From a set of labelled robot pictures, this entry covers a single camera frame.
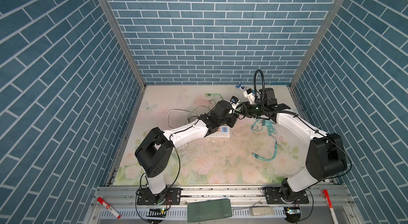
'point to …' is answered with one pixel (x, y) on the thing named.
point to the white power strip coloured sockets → (222, 131)
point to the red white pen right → (332, 212)
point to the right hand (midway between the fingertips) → (233, 109)
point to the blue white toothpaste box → (241, 87)
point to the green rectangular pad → (207, 210)
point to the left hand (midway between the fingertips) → (236, 113)
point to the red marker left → (109, 208)
